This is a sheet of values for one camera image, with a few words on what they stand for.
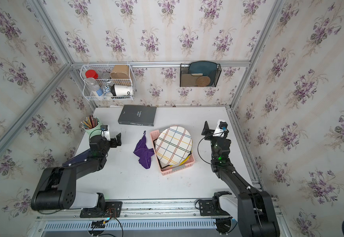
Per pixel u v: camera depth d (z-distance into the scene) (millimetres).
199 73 930
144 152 905
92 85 861
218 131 684
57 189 426
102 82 931
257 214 400
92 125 935
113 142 819
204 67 931
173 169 800
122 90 927
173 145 900
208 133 711
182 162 824
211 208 733
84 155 930
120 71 879
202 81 973
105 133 780
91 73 921
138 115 1105
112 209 721
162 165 860
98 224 714
